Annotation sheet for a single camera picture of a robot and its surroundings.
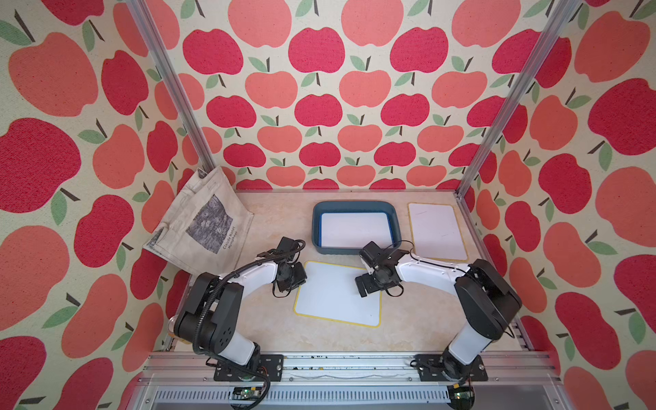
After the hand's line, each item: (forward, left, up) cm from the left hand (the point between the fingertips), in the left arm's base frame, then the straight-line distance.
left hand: (307, 285), depth 90 cm
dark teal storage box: (+33, -34, +6) cm, 48 cm away
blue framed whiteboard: (+24, -18, +2) cm, 30 cm away
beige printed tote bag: (+15, +36, +14) cm, 42 cm away
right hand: (-1, -23, -1) cm, 23 cm away
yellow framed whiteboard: (+25, -55, -1) cm, 60 cm away
